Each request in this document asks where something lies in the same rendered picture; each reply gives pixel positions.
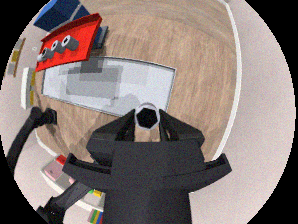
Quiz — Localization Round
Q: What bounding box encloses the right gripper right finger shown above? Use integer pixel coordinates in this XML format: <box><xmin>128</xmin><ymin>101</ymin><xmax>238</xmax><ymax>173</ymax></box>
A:
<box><xmin>158</xmin><ymin>109</ymin><xmax>205</xmax><ymax>148</ymax></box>

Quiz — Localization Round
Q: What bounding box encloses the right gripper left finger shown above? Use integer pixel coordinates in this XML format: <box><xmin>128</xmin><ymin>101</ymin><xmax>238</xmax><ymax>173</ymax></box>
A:
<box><xmin>90</xmin><ymin>109</ymin><xmax>136</xmax><ymax>141</ymax></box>

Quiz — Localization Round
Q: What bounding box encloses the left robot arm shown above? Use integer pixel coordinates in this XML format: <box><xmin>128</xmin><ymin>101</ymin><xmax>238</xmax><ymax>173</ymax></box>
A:
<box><xmin>5</xmin><ymin>107</ymin><xmax>57</xmax><ymax>176</ymax></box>

